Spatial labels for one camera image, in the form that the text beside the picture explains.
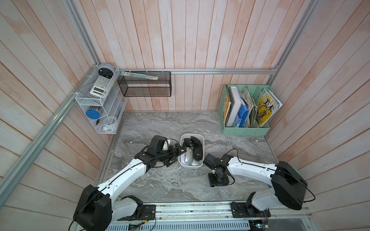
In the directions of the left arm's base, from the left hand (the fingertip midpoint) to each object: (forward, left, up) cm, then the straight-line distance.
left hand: (182, 156), depth 78 cm
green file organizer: (+41, -46, +10) cm, 63 cm away
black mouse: (+15, -5, -10) cm, 19 cm away
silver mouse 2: (+2, -9, -13) cm, 16 cm away
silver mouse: (+6, -5, -10) cm, 13 cm away
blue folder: (+29, -40, +3) cm, 50 cm away
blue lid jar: (+17, +48, +17) cm, 53 cm away
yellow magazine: (+36, -60, +5) cm, 70 cm away
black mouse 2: (+10, -11, -10) cm, 17 cm away
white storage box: (+2, 0, -11) cm, 11 cm away
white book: (+31, -35, +8) cm, 48 cm away
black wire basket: (+54, +27, +10) cm, 61 cm away
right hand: (-10, -18, -14) cm, 25 cm away
